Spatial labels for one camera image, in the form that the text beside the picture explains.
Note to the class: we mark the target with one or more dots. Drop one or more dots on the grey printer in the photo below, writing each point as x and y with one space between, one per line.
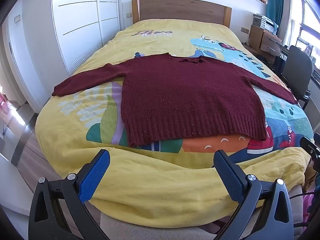
265 22

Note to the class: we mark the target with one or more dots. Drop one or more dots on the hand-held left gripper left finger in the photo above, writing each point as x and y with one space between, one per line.
93 177

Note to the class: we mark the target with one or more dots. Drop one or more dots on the white wardrobe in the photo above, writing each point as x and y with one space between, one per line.
82 17

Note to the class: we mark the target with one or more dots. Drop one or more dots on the teal curtain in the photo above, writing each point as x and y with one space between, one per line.
273 2

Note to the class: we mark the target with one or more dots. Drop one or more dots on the window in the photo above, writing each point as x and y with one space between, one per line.
310 25

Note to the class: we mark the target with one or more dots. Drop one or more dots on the wooden headboard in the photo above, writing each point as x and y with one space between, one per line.
180 10

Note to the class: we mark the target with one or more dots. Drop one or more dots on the wooden drawer cabinet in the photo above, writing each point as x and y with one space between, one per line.
265 41

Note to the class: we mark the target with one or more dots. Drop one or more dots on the dark red knitted sweater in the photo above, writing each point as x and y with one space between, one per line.
187 95

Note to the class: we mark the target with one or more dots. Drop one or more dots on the yellow printed duvet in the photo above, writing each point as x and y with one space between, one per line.
150 180

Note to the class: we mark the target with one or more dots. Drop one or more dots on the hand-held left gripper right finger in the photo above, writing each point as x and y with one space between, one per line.
227 177

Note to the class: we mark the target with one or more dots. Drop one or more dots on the wall socket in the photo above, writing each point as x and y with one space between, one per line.
245 30

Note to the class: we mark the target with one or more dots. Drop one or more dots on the black chair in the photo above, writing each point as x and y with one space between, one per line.
297 67

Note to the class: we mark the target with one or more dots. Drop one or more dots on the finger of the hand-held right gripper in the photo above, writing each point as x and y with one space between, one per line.
315 152

